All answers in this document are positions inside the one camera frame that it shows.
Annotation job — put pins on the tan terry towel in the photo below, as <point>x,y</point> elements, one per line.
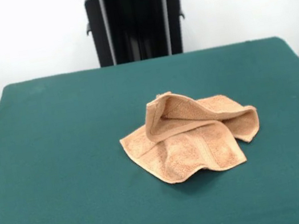
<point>191,151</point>

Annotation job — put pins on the dark green table cloth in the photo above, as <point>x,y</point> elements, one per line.
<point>60,162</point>

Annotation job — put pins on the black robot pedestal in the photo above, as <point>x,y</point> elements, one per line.
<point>136,21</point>

